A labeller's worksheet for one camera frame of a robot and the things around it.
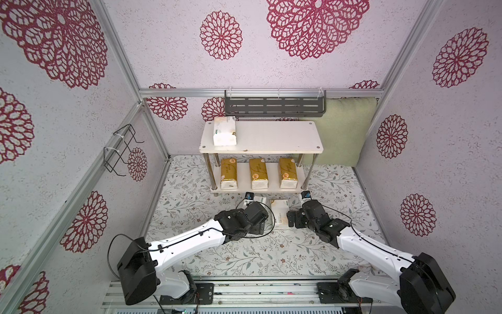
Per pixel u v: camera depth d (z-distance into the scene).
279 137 0.81
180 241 0.45
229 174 0.95
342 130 0.97
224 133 0.74
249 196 0.69
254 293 0.75
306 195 0.76
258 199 0.81
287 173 0.95
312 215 0.65
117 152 0.76
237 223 0.56
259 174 0.95
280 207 0.93
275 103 0.95
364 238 0.53
